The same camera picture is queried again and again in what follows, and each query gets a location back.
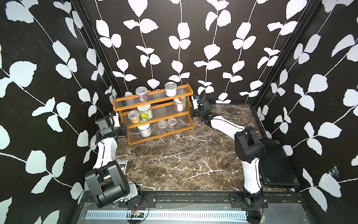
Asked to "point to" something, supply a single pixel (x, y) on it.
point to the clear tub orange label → (134, 116)
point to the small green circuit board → (136, 214)
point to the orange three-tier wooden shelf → (157, 114)
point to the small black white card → (122, 164)
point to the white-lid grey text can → (145, 130)
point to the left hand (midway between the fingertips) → (123, 123)
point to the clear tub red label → (162, 124)
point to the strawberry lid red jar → (179, 103)
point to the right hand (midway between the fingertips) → (189, 105)
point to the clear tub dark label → (171, 124)
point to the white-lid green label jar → (145, 112)
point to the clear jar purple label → (142, 92)
